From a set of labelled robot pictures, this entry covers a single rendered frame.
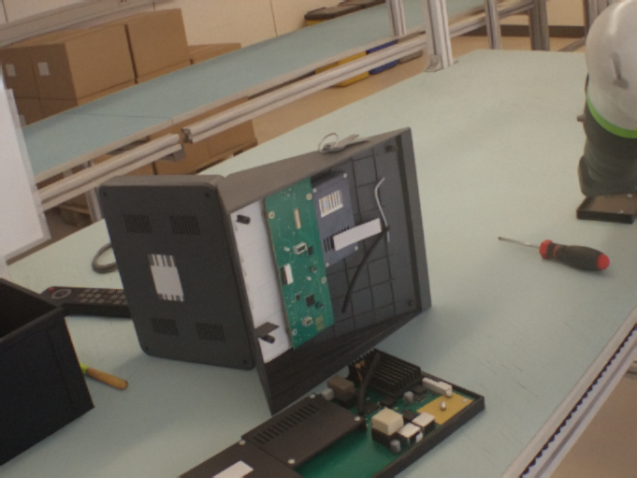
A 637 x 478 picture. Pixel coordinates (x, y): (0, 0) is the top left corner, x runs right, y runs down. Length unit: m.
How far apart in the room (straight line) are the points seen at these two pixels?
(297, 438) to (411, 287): 0.27
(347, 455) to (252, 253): 0.20
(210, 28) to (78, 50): 2.08
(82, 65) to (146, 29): 0.45
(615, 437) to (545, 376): 1.55
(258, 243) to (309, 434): 0.18
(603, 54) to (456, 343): 0.33
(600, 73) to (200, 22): 5.37
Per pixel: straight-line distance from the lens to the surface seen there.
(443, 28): 2.10
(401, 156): 0.83
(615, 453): 2.26
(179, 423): 0.80
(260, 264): 0.74
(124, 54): 4.35
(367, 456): 0.68
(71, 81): 4.18
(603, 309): 0.89
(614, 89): 0.76
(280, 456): 0.68
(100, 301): 1.05
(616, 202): 1.15
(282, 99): 2.63
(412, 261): 0.88
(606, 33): 0.76
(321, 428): 0.70
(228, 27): 6.21
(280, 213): 0.73
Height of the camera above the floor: 1.44
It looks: 22 degrees down
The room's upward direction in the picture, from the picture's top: 9 degrees counter-clockwise
